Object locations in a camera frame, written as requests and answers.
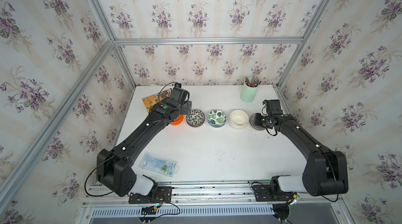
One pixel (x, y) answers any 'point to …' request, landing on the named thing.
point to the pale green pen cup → (249, 89)
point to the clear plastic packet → (158, 164)
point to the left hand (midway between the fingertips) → (182, 105)
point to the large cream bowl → (238, 119)
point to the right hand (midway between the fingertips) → (257, 120)
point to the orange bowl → (179, 120)
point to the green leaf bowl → (216, 119)
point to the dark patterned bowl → (196, 119)
